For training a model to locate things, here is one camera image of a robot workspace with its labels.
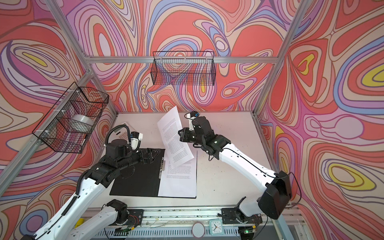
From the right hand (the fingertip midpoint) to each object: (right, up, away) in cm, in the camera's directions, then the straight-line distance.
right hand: (179, 135), depth 74 cm
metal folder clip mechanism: (-12, -21, +17) cm, 29 cm away
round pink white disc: (+9, -43, -7) cm, 45 cm away
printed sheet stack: (-5, +5, +5) cm, 9 cm away
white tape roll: (-48, +8, 0) cm, 49 cm away
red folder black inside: (-24, -28, +15) cm, 40 cm away
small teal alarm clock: (+18, -43, -5) cm, 47 cm away
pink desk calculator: (-42, +3, +31) cm, 52 cm away
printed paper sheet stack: (-1, -27, +12) cm, 30 cm away
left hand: (-12, -7, -1) cm, 14 cm away
